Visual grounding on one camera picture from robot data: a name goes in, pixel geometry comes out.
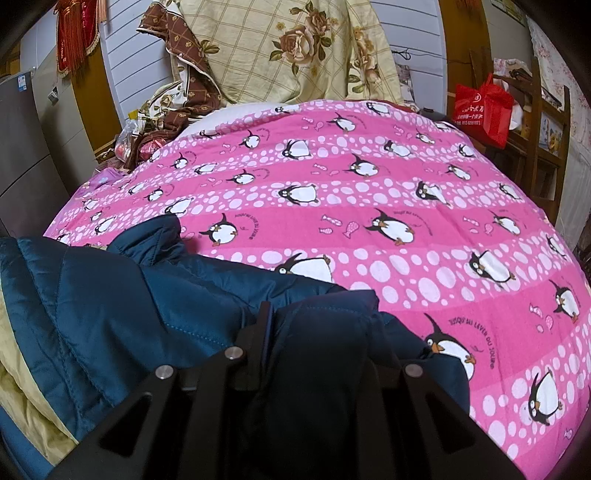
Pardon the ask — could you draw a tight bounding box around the brown patterned blanket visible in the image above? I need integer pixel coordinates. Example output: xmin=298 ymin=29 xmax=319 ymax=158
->
xmin=123 ymin=1 xmax=222 ymax=171

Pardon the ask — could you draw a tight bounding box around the cream floral quilt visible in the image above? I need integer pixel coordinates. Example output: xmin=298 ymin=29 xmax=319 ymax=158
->
xmin=179 ymin=0 xmax=403 ymax=104

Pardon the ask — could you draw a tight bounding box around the red shopping bag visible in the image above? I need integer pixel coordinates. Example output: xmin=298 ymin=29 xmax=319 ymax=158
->
xmin=452 ymin=74 xmax=514 ymax=149

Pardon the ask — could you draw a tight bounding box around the red tasselled hanging decoration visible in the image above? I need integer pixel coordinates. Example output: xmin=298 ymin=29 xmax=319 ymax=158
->
xmin=53 ymin=0 xmax=107 ymax=77

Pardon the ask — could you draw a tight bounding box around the grey refrigerator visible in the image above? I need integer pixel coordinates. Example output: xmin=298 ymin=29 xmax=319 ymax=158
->
xmin=0 ymin=72 xmax=69 ymax=237

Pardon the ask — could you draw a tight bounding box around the teal quilted down jacket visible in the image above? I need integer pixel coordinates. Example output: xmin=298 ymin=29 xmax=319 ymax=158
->
xmin=1 ymin=214 xmax=470 ymax=479

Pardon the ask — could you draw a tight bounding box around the pink penguin bed cover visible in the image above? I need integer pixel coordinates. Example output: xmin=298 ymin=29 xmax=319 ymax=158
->
xmin=47 ymin=100 xmax=590 ymax=479

